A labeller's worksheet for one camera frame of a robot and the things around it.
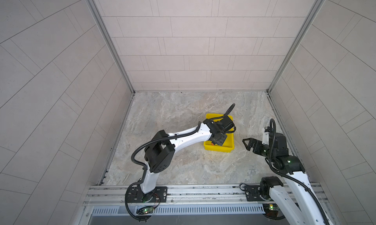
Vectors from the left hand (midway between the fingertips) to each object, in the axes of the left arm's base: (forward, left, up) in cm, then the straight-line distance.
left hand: (223, 137), depth 83 cm
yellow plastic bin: (-2, -4, -5) cm, 6 cm away
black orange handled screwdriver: (-4, +7, +2) cm, 8 cm away
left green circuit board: (-34, +38, -4) cm, 51 cm away
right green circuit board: (-33, -20, -7) cm, 39 cm away
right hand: (-4, -14, +2) cm, 15 cm away
